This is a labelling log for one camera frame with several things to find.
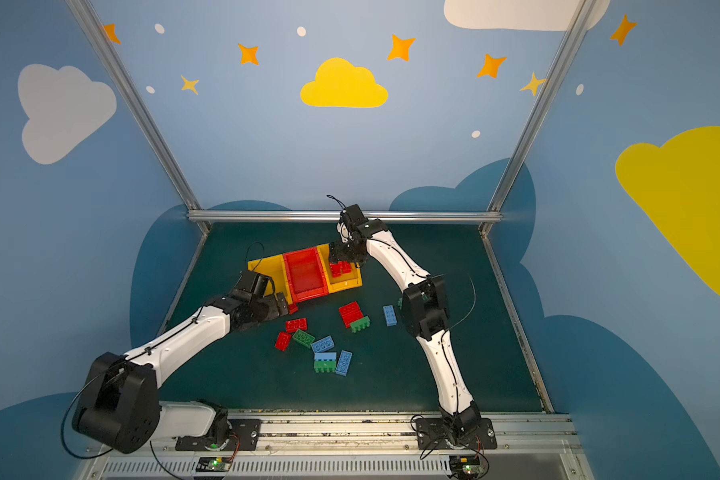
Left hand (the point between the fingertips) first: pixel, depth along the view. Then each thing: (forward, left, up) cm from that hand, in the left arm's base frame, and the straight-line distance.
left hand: (280, 308), depth 89 cm
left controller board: (-38, +10, -8) cm, 40 cm away
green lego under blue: (-15, -15, -6) cm, 22 cm away
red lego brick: (+21, -19, -6) cm, 28 cm away
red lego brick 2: (-2, -3, -7) cm, 8 cm away
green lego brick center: (-1, -24, -6) cm, 25 cm away
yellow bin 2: (+14, -18, -5) cm, 23 cm away
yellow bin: (+17, +5, -2) cm, 18 cm away
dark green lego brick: (-6, -7, -7) cm, 12 cm away
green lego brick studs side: (+7, -38, -7) cm, 39 cm away
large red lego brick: (+2, -21, -7) cm, 23 cm away
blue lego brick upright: (+2, -34, -7) cm, 35 cm away
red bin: (+16, -5, -7) cm, 18 cm away
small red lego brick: (+3, -2, -6) cm, 7 cm away
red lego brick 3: (-7, -1, -8) cm, 10 cm away
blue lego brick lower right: (-13, -20, -10) cm, 25 cm away
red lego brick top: (+20, -15, -7) cm, 26 cm away
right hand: (+18, -17, +5) cm, 25 cm away
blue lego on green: (-12, -14, -6) cm, 20 cm away
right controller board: (-38, -51, -9) cm, 64 cm away
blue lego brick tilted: (-9, -14, -7) cm, 17 cm away
